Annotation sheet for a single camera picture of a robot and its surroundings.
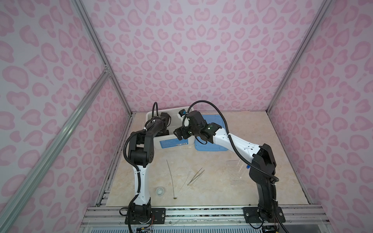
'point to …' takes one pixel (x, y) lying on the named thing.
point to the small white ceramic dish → (160, 191)
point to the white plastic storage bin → (169, 139)
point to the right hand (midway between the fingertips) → (180, 127)
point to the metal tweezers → (195, 175)
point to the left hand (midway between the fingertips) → (163, 137)
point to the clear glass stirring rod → (183, 184)
